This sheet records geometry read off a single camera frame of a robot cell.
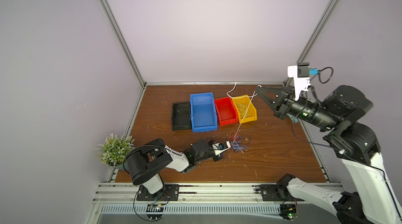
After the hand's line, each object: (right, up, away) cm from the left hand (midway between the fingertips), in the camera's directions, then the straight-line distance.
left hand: (230, 146), depth 78 cm
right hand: (+3, +29, -35) cm, 45 cm away
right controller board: (+25, -26, -10) cm, 38 cm away
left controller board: (-37, -29, -6) cm, 48 cm away
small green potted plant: (-56, 0, -8) cm, 56 cm away
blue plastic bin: (-15, +15, +25) cm, 33 cm away
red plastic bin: (+1, +16, +26) cm, 30 cm away
